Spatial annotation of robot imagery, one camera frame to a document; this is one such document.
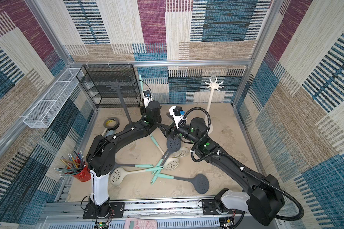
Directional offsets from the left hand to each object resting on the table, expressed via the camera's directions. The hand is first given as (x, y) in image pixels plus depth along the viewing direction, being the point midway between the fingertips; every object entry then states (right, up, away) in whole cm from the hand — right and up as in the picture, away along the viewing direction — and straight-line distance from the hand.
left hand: (144, 100), depth 86 cm
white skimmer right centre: (+23, -33, +5) cm, 40 cm away
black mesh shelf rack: (-37, +16, +22) cm, 45 cm away
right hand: (+13, -12, -17) cm, 24 cm away
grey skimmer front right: (+32, -45, -8) cm, 56 cm away
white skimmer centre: (+16, -38, +2) cm, 42 cm away
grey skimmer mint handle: (+17, -28, +7) cm, 33 cm away
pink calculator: (-1, -61, -18) cm, 63 cm away
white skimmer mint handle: (-8, +16, +25) cm, 30 cm away
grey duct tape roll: (-27, -18, +18) cm, 37 cm away
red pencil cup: (-37, -38, -6) cm, 54 cm away
